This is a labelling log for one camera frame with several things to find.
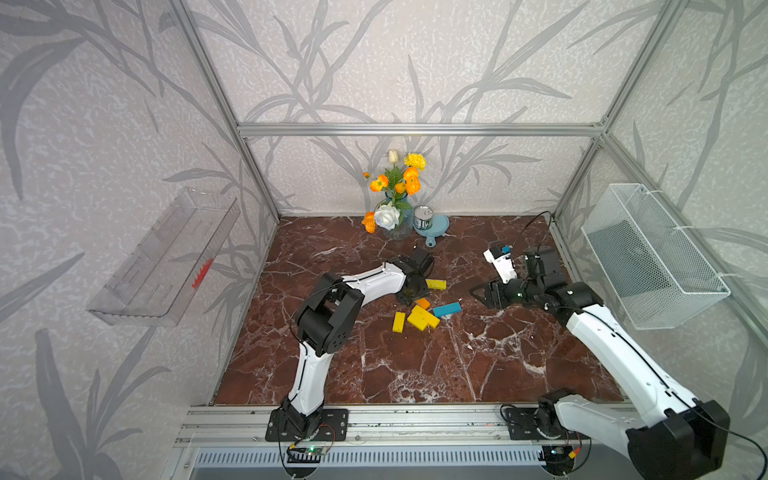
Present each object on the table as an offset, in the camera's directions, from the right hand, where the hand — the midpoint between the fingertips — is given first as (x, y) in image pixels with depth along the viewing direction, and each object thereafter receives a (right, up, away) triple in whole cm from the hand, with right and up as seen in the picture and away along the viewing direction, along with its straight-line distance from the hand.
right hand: (478, 286), depth 78 cm
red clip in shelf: (-64, +5, -12) cm, 66 cm away
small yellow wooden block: (-21, -13, +14) cm, 28 cm away
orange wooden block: (-13, -8, +16) cm, 22 cm away
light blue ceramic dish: (-9, +17, +38) cm, 43 cm away
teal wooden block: (-6, -10, +16) cm, 20 cm away
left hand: (-13, -6, +19) cm, 24 cm away
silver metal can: (-12, +21, +37) cm, 44 cm away
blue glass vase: (-20, +25, +21) cm, 39 cm away
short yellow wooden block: (-16, -13, +14) cm, 25 cm away
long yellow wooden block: (-12, -12, +14) cm, 22 cm away
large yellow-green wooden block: (-9, -3, +21) cm, 23 cm away
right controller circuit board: (+18, -41, -6) cm, 46 cm away
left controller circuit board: (-44, -40, -6) cm, 60 cm away
